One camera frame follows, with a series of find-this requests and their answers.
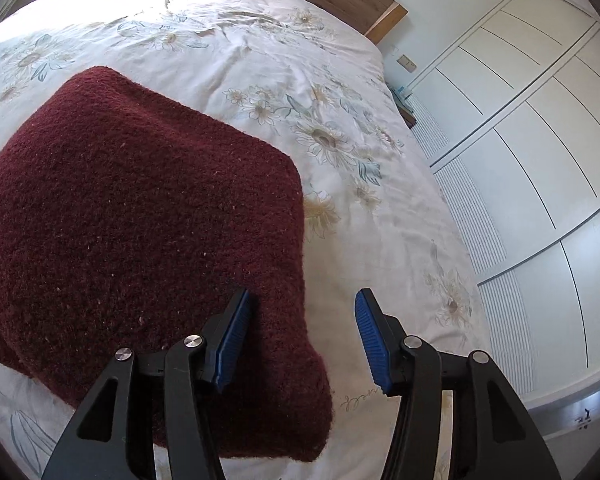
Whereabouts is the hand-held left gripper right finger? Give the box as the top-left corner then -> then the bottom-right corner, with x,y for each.
355,289 -> 561,480

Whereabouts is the dark wooden nightstand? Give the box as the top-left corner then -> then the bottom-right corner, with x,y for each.
391,87 -> 417,128

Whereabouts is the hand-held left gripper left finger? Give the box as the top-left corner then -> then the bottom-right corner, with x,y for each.
40,288 -> 252,480

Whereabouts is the white sliding wardrobe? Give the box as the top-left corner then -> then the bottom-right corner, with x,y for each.
400,0 -> 600,431

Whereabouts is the white floral duvet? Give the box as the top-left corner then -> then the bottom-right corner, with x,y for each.
0,0 -> 491,480

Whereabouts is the dark red knit sweater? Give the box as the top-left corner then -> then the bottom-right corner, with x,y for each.
0,66 -> 335,463

